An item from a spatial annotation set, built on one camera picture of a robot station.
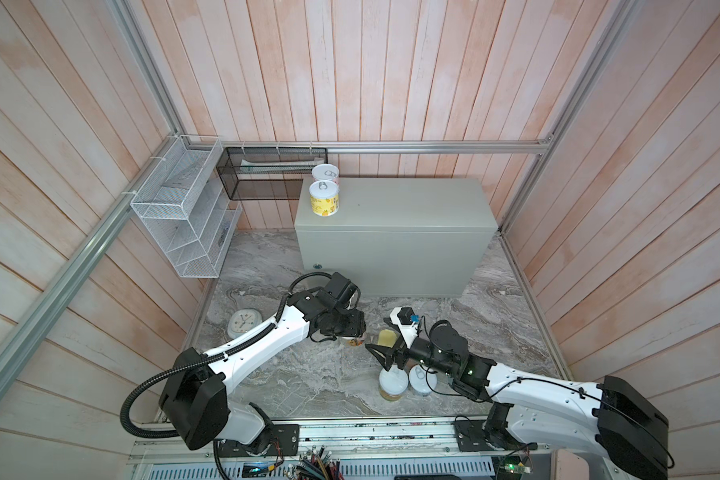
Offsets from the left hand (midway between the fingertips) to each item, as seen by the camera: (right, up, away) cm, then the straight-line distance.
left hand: (355, 333), depth 79 cm
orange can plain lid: (+10, -12, -4) cm, 16 cm away
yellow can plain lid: (-1, -2, -1) cm, 2 cm away
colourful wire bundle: (-9, -22, -19) cm, 31 cm away
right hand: (+6, +1, -4) cm, 7 cm away
